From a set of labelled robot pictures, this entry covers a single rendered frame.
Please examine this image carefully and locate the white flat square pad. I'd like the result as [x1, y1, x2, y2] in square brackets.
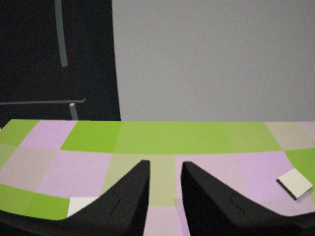
[67, 197, 98, 217]

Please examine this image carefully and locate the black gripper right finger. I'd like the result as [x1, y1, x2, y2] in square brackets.
[181, 161, 315, 236]

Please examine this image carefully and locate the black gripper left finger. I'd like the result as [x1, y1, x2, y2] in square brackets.
[0, 160, 151, 236]

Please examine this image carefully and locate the cream flat square block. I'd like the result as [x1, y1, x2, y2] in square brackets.
[276, 168, 314, 201]

